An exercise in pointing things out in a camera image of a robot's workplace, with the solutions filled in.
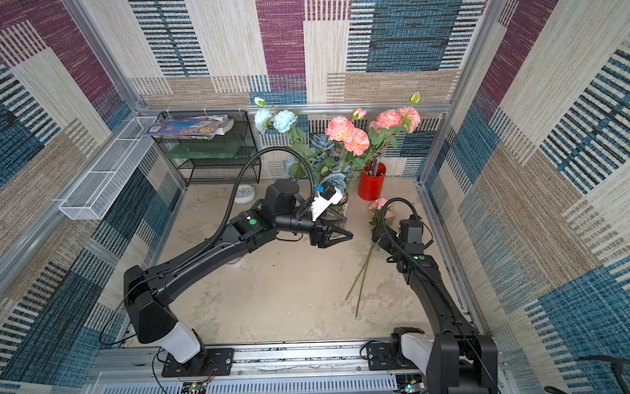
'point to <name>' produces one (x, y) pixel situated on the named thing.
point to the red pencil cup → (370, 186)
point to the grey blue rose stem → (325, 160)
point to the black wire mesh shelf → (222, 161)
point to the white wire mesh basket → (93, 198)
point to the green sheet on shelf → (212, 150)
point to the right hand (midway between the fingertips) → (387, 239)
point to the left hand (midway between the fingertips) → (348, 227)
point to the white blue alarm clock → (245, 194)
